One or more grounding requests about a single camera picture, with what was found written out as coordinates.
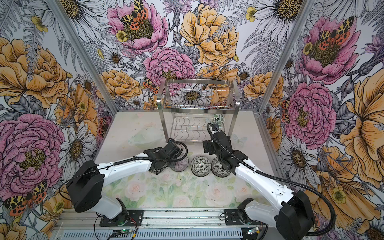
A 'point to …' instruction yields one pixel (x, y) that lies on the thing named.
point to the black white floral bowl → (200, 166)
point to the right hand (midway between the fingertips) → (214, 144)
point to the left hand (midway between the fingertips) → (169, 162)
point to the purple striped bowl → (182, 165)
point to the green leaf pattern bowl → (218, 118)
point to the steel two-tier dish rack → (188, 107)
